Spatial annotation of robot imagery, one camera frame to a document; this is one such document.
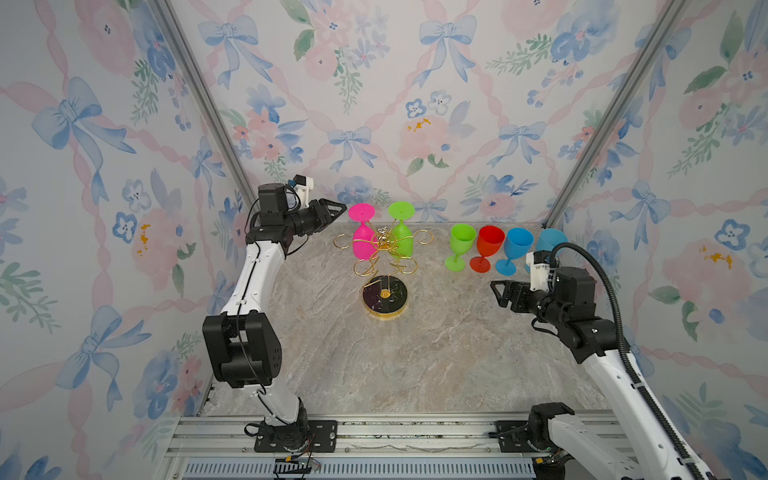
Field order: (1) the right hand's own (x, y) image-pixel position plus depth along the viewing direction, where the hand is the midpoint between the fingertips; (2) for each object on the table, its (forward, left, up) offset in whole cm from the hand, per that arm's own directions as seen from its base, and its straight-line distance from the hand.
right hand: (504, 282), depth 76 cm
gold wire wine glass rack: (+9, +31, -21) cm, 38 cm away
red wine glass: (+22, -2, -8) cm, 23 cm away
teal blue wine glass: (+24, -22, -10) cm, 34 cm away
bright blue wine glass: (+20, -11, -8) cm, 24 cm away
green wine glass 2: (+21, +7, -8) cm, 24 cm away
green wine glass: (+17, +26, -1) cm, 31 cm away
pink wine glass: (+7, +36, +5) cm, 37 cm away
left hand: (+17, +41, +10) cm, 46 cm away
